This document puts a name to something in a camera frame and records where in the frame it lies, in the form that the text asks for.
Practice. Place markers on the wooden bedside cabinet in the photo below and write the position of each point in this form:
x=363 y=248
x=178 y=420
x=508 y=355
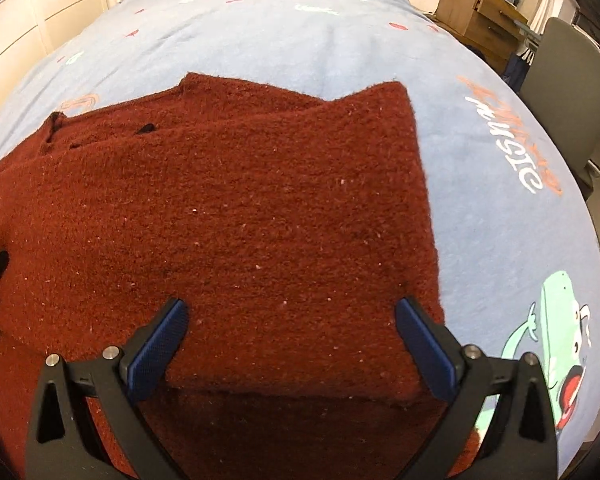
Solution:
x=489 y=26

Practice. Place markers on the blue cartoon print bedsheet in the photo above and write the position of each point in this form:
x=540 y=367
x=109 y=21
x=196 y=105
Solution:
x=519 y=258

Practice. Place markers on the dark red knit sweater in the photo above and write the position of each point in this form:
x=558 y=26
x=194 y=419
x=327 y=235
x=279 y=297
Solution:
x=291 y=226

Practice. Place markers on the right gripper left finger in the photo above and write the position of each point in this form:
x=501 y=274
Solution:
x=63 y=442

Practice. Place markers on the grey office chair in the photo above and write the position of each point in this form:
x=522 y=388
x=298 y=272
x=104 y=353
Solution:
x=562 y=91

